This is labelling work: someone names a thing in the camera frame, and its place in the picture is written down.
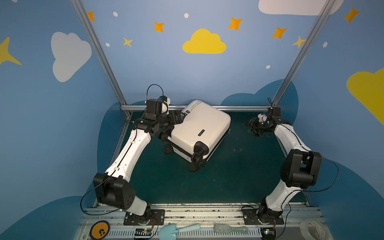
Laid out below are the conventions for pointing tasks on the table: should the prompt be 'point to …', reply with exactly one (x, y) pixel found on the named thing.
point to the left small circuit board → (143, 232)
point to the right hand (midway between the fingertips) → (246, 124)
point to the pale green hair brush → (220, 228)
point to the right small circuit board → (268, 233)
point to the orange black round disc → (99, 230)
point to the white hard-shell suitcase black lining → (199, 134)
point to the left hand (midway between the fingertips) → (177, 115)
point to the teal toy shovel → (168, 231)
